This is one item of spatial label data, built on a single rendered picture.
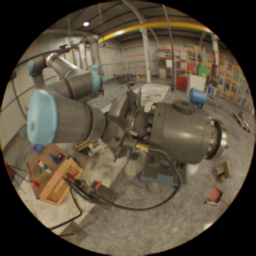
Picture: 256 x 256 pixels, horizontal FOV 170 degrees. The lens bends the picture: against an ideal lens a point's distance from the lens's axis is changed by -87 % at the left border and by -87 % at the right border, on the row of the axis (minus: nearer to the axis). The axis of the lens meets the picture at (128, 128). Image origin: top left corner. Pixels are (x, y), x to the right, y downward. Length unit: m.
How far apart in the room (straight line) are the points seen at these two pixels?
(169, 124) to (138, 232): 1.20
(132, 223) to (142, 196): 0.39
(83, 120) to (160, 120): 0.56
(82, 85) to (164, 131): 0.56
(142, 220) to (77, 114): 1.18
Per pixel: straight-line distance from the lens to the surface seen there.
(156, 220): 1.22
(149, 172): 1.00
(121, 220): 1.22
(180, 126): 0.66
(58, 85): 0.26
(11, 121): 9.13
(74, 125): 0.15
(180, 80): 5.96
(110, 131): 0.21
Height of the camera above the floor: 1.18
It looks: 38 degrees down
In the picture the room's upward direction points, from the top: 8 degrees counter-clockwise
